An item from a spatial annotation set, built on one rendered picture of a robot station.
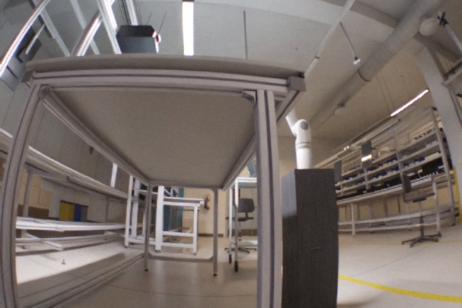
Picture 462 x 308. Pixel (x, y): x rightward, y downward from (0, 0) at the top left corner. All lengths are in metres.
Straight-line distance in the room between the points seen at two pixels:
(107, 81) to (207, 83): 0.27
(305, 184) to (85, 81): 1.04
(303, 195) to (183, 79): 0.82
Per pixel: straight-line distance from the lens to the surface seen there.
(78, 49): 1.07
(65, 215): 6.58
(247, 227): 7.77
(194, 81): 0.56
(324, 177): 1.21
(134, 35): 1.25
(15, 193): 0.72
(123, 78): 0.61
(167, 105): 0.80
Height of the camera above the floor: 0.60
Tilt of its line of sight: 22 degrees up
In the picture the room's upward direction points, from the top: straight up
